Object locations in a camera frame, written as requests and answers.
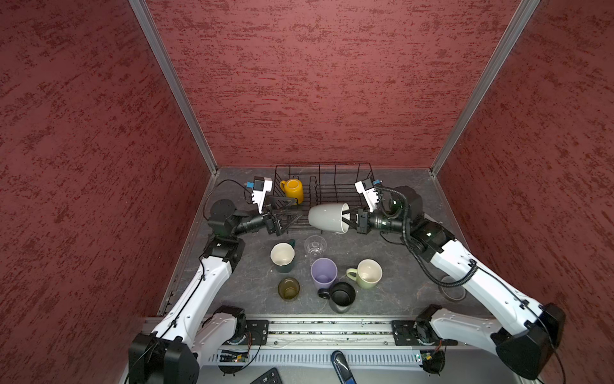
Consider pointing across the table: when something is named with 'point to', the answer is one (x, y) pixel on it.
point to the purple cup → (323, 273)
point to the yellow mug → (293, 189)
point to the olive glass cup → (289, 289)
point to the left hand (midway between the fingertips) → (297, 212)
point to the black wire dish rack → (322, 183)
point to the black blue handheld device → (341, 368)
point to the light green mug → (367, 274)
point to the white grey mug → (328, 216)
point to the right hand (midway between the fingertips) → (338, 221)
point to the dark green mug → (282, 254)
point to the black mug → (340, 296)
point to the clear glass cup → (315, 246)
